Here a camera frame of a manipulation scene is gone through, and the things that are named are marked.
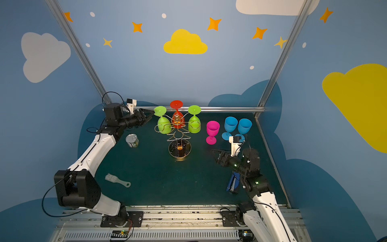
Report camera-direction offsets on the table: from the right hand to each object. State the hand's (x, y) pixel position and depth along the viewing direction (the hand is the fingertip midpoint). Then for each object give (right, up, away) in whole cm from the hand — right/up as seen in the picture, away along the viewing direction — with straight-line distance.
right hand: (217, 149), depth 72 cm
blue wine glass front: (+12, +13, +24) cm, 30 cm away
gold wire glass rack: (-21, -2, +27) cm, 34 cm away
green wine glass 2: (-29, +13, +16) cm, 36 cm away
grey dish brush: (-58, -19, +14) cm, 62 cm away
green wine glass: (-11, +12, +22) cm, 27 cm away
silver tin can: (-52, +2, +26) cm, 59 cm away
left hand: (-34, +19, +7) cm, 39 cm away
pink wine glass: (+1, +11, +25) cm, 27 cm away
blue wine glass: (+21, +12, +23) cm, 34 cm away
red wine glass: (-20, +14, +6) cm, 25 cm away
